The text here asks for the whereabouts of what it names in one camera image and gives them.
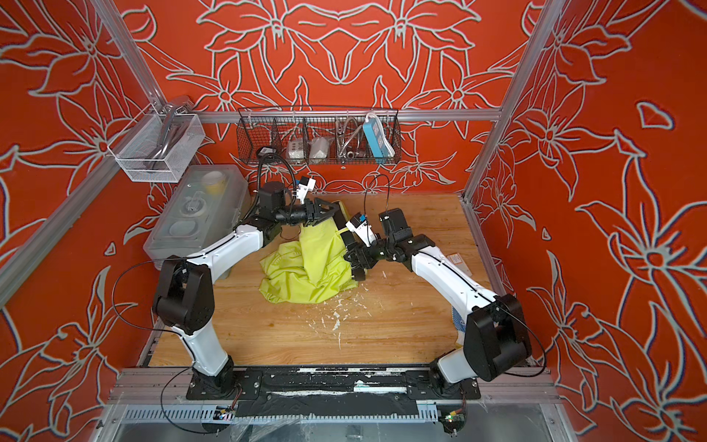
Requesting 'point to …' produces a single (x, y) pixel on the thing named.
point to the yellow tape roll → (214, 182)
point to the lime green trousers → (316, 268)
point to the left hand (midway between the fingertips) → (336, 209)
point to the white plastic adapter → (318, 149)
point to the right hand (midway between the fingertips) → (345, 253)
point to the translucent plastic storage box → (208, 203)
